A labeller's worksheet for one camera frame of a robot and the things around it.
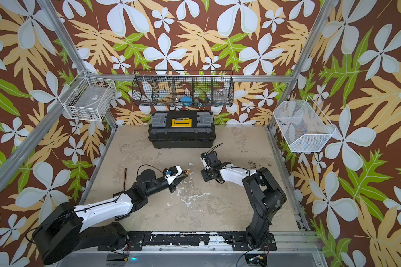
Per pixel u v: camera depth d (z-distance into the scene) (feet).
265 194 1.56
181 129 3.16
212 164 2.44
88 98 2.77
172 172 2.10
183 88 3.20
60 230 1.35
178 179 2.31
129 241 2.40
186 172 2.45
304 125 2.75
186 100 3.14
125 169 3.22
